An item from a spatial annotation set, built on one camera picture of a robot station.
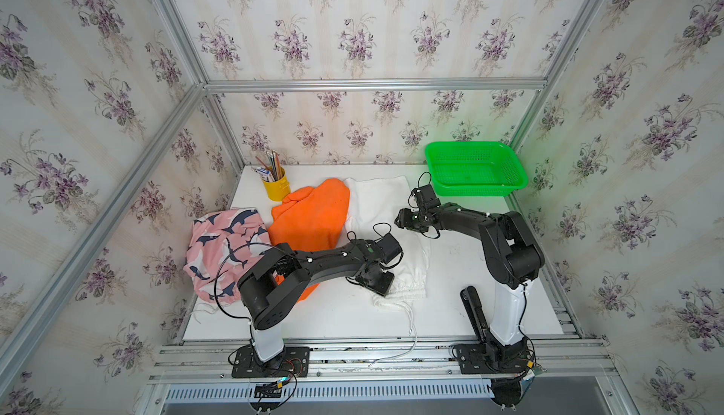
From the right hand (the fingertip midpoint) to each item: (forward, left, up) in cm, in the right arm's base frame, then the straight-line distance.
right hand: (404, 220), depth 102 cm
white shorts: (+9, +10, 0) cm, 14 cm away
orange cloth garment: (-1, +34, +3) cm, 34 cm away
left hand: (-25, +7, +1) cm, 26 cm away
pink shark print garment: (-15, +61, +4) cm, 63 cm away
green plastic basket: (+27, -32, 0) cm, 42 cm away
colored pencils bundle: (+14, +49, +11) cm, 52 cm away
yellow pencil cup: (+10, +48, +4) cm, 49 cm away
